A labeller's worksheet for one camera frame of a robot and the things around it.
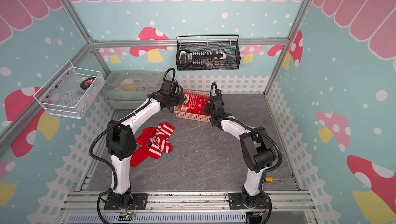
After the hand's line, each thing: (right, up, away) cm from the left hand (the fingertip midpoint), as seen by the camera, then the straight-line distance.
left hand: (183, 101), depth 95 cm
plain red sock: (-23, -31, -6) cm, 39 cm away
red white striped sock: (-14, -25, -3) cm, 29 cm away
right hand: (+16, -1, 0) cm, 16 cm away
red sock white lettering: (+8, -2, +5) cm, 9 cm away
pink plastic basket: (+11, -10, +5) cm, 16 cm away
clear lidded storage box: (-36, +8, +6) cm, 38 cm away
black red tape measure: (-47, +7, -18) cm, 51 cm away
